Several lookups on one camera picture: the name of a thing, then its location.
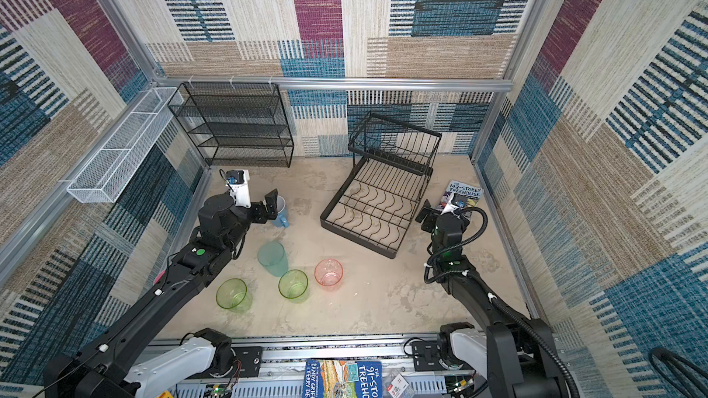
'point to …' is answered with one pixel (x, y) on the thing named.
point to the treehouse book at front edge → (343, 379)
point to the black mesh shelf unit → (236, 123)
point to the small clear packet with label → (397, 386)
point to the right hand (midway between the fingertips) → (442, 209)
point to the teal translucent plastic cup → (272, 255)
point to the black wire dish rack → (378, 206)
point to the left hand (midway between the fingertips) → (261, 190)
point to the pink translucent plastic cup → (329, 274)
